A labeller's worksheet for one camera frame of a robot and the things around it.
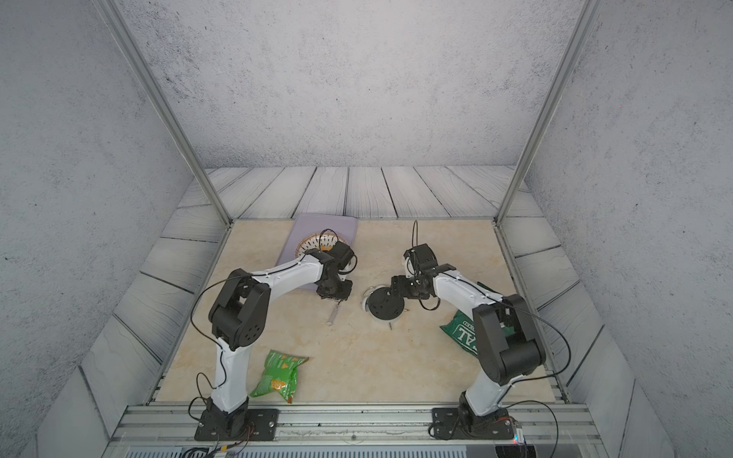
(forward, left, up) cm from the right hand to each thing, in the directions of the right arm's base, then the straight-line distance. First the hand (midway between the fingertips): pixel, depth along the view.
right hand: (400, 289), depth 92 cm
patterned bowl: (+24, +28, -3) cm, 37 cm away
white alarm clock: (-4, +6, -2) cm, 8 cm away
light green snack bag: (-25, +33, -1) cm, 42 cm away
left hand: (-1, +17, -5) cm, 18 cm away
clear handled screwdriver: (-5, +21, -5) cm, 23 cm away
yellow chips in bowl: (+2, +21, +18) cm, 28 cm away
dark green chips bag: (-11, -18, -5) cm, 22 cm away
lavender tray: (+36, +39, -6) cm, 54 cm away
